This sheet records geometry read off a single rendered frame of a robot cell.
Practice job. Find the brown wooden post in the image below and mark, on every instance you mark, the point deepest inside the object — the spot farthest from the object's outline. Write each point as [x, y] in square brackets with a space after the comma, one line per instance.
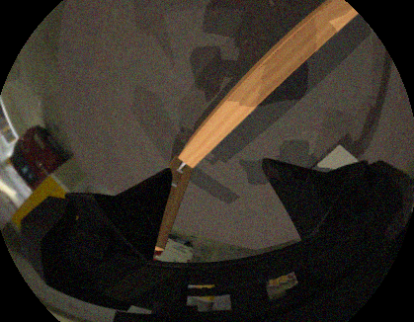
[180, 178]

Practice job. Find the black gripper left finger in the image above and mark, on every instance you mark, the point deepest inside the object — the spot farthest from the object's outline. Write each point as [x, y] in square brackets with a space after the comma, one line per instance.
[135, 215]

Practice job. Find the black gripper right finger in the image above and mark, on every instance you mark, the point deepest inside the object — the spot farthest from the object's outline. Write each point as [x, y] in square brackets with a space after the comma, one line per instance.
[308, 195]

